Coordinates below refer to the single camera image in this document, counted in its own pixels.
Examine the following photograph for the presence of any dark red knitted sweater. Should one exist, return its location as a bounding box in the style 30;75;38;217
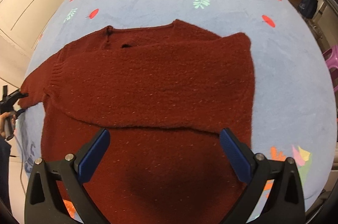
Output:
19;20;255;223

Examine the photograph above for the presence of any person left hand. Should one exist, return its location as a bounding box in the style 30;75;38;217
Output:
1;111;16;141

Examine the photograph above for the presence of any dark blue left sleeve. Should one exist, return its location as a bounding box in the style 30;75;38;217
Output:
0;138;11;211

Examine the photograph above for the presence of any purple plastic stool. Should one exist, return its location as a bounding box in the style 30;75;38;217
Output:
323;45;338;92

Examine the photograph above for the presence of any dark blue bag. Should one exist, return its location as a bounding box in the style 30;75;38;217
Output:
297;0;318;19

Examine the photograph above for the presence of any blue patterned bed sheet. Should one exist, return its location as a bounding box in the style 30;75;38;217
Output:
19;0;337;207

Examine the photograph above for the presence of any black cable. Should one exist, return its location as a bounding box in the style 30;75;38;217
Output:
12;131;27;195

